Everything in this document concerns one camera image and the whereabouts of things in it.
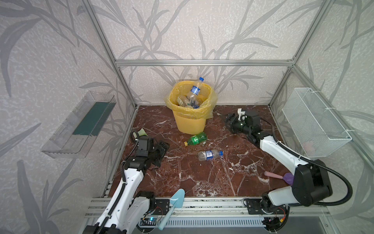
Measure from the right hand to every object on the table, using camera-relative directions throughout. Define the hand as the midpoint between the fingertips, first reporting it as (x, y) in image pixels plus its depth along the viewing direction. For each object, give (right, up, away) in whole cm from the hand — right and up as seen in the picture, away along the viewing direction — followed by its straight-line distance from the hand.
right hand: (221, 114), depth 82 cm
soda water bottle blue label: (-16, +8, +19) cm, 26 cm away
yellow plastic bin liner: (-27, +13, +14) cm, 33 cm away
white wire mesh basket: (+39, -9, -20) cm, 45 cm away
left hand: (-29, -16, -3) cm, 34 cm away
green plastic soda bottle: (-15, -16, +11) cm, 25 cm away
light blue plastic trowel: (-25, -46, -7) cm, 53 cm away
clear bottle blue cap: (-15, +14, +8) cm, 22 cm away
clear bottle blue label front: (-7, -24, +4) cm, 26 cm away
